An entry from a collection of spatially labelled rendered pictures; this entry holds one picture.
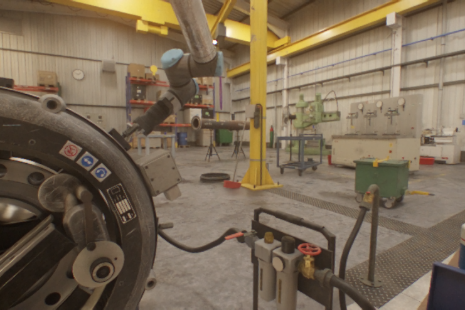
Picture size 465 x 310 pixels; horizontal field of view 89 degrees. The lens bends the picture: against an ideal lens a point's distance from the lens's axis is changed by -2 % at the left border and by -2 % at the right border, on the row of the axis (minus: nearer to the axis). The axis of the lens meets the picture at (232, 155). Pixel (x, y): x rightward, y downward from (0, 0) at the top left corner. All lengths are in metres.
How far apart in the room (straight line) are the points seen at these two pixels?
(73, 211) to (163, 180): 0.23
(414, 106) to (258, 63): 3.76
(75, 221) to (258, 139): 3.56
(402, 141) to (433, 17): 6.52
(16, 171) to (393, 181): 3.26
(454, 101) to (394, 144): 5.19
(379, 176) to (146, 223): 3.00
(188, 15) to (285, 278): 0.90
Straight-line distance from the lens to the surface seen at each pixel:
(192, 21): 0.81
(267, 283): 1.05
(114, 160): 0.66
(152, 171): 0.72
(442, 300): 0.79
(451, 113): 10.90
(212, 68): 0.94
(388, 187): 3.39
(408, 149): 6.31
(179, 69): 0.98
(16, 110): 0.65
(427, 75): 11.35
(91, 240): 0.68
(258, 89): 4.09
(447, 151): 9.44
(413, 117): 6.54
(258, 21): 4.41
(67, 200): 0.68
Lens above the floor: 0.88
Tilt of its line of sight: 5 degrees down
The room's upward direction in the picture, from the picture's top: straight up
